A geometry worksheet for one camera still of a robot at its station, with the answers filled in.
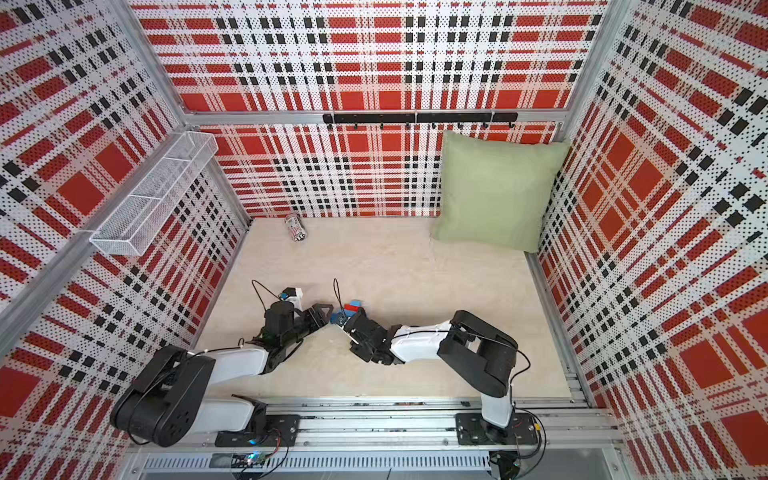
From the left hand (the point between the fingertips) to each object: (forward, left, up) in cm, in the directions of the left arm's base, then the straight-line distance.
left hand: (332, 309), depth 92 cm
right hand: (-6, -11, -3) cm, 13 cm away
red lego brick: (+2, -5, -3) cm, 6 cm away
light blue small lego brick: (+2, -7, 0) cm, 7 cm away
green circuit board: (-38, +14, -2) cm, 41 cm away
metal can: (+35, +20, -1) cm, 41 cm away
